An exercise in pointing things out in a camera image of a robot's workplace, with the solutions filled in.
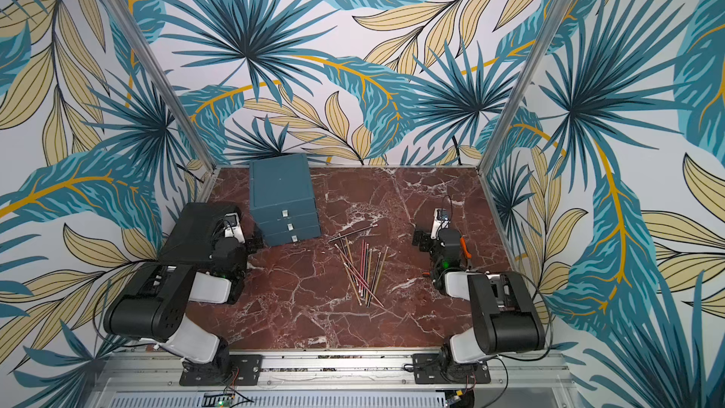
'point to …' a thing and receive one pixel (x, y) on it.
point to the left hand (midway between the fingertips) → (241, 229)
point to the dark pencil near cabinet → (354, 232)
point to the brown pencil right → (380, 274)
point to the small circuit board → (217, 399)
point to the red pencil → (363, 268)
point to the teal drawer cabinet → (282, 200)
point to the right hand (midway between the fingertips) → (434, 225)
